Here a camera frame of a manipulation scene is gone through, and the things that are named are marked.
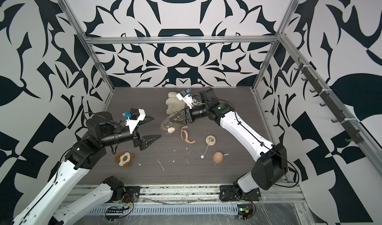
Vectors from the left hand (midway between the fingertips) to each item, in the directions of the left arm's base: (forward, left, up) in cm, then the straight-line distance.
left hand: (155, 122), depth 62 cm
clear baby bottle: (+3, -4, -9) cm, 10 cm away
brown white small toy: (-4, +22, -31) cm, 38 cm away
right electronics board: (-29, -39, -34) cm, 60 cm away
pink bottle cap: (-5, -29, -30) cm, 42 cm away
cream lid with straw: (+6, -27, -32) cm, 42 cm away
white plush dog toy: (+29, -5, -24) cm, 37 cm away
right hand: (+6, -7, -4) cm, 10 cm away
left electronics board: (-27, +24, -37) cm, 52 cm away
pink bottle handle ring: (+6, -12, -30) cm, 33 cm away
